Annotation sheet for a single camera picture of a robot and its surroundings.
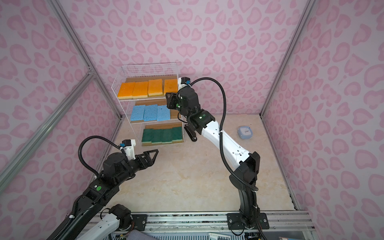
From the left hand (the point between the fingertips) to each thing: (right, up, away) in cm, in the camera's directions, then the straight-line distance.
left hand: (153, 150), depth 70 cm
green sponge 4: (+5, +6, +36) cm, 36 cm away
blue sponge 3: (+1, +19, +16) cm, 25 cm away
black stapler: (+16, +7, +34) cm, 38 cm away
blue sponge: (-14, +19, +16) cm, 28 cm away
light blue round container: (+55, +7, +36) cm, 66 cm away
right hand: (+7, +27, -1) cm, 28 cm away
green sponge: (-14, +5, +34) cm, 37 cm away
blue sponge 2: (-6, +19, +16) cm, 26 cm away
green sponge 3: (-1, +5, +34) cm, 34 cm away
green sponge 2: (-8, +5, +34) cm, 35 cm away
